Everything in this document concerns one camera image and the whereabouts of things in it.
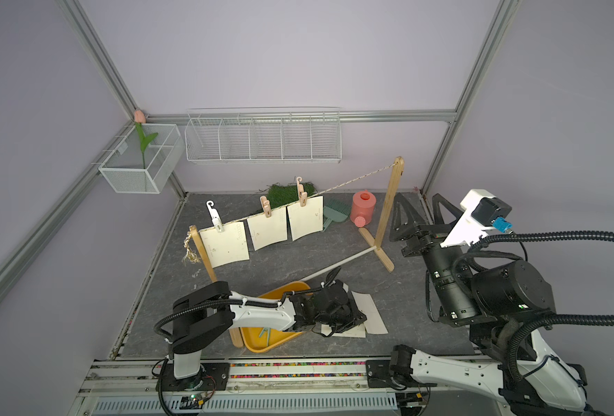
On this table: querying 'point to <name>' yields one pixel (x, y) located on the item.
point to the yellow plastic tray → (259, 340)
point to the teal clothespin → (268, 329)
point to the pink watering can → (362, 208)
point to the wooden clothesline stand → (377, 245)
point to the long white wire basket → (268, 135)
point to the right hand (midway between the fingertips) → (419, 200)
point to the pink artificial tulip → (144, 139)
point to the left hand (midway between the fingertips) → (370, 323)
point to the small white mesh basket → (145, 159)
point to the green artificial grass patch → (278, 193)
